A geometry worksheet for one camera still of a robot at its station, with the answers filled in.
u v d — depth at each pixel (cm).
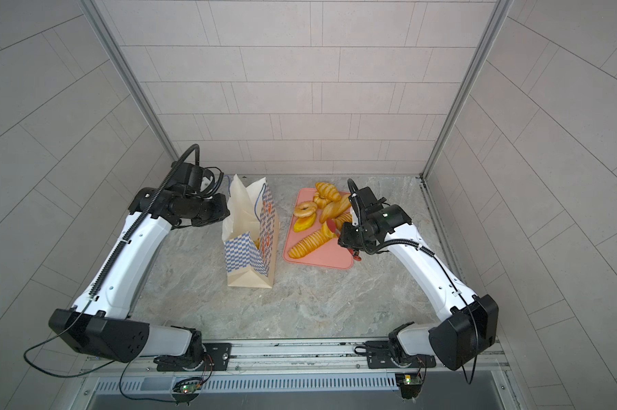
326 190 102
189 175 55
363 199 58
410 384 68
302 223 96
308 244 91
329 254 96
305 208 102
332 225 85
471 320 38
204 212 61
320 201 103
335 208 100
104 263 42
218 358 71
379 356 71
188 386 64
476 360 37
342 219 99
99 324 37
